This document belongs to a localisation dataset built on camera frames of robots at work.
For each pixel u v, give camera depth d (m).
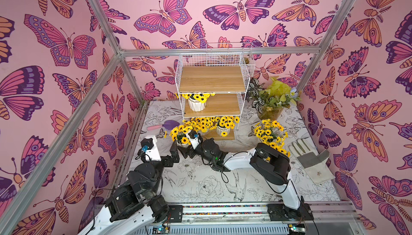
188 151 0.76
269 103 0.94
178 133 0.76
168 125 1.04
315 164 0.88
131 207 0.44
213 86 0.70
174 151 0.55
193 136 0.72
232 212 0.75
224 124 0.89
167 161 0.55
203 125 0.88
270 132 0.88
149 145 0.49
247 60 0.94
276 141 0.86
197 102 0.77
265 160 0.57
